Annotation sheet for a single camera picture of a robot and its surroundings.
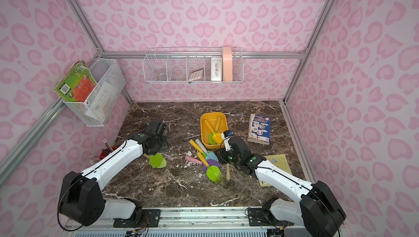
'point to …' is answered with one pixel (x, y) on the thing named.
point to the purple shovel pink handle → (211, 162)
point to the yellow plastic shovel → (217, 137)
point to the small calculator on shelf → (196, 74)
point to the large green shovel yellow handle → (213, 172)
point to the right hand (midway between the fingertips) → (217, 151)
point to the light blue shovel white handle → (210, 155)
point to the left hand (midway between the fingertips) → (163, 143)
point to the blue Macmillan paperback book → (259, 129)
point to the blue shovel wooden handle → (227, 172)
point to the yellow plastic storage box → (211, 118)
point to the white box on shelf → (216, 69)
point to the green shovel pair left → (156, 160)
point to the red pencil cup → (106, 150)
